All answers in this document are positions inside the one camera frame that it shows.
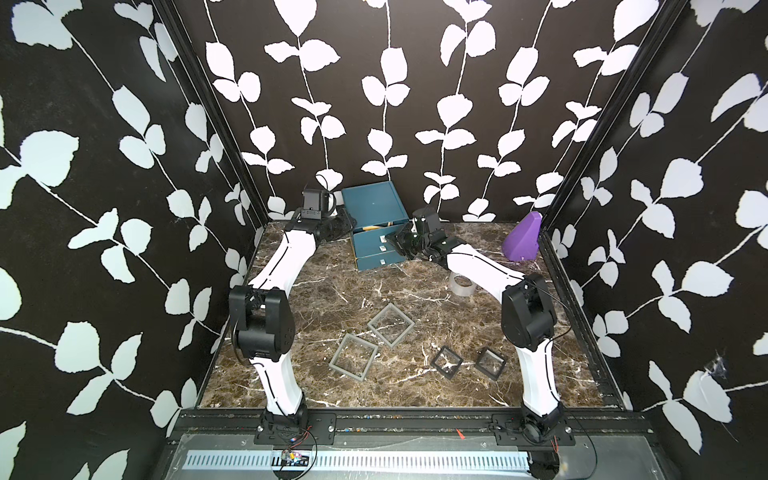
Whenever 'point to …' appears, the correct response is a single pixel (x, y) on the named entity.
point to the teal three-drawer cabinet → (374, 210)
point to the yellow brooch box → (368, 228)
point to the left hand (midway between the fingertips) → (358, 216)
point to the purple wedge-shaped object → (521, 240)
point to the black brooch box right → (490, 363)
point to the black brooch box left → (447, 362)
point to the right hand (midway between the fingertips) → (382, 231)
